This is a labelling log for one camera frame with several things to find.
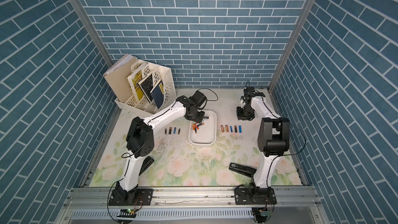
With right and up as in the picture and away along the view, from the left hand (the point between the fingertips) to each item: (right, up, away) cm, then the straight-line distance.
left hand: (203, 120), depth 93 cm
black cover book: (-37, +21, +6) cm, 43 cm away
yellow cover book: (-43, +20, +2) cm, 47 cm away
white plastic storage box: (+2, -9, +3) cm, 10 cm away
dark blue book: (-29, +16, +4) cm, 33 cm away
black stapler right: (+21, -24, -14) cm, 35 cm away
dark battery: (-15, -8, +4) cm, 18 cm away
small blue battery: (-18, -7, +6) cm, 21 cm away
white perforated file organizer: (-42, +8, +13) cm, 45 cm away
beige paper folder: (-51, +26, -3) cm, 57 cm away
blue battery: (+18, -6, +6) cm, 20 cm away
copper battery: (+12, -6, +6) cm, 15 cm away
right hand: (+24, +1, +3) cm, 24 cm away
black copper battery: (+21, -6, +6) cm, 23 cm away
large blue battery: (+24, -7, +6) cm, 25 cm away
